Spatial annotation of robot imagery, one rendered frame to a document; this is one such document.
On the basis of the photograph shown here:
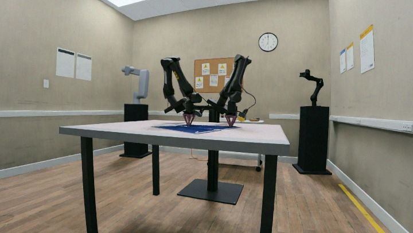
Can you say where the blue shorts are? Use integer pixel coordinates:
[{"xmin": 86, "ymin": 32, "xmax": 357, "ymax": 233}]
[{"xmin": 151, "ymin": 124, "xmax": 240, "ymax": 134}]

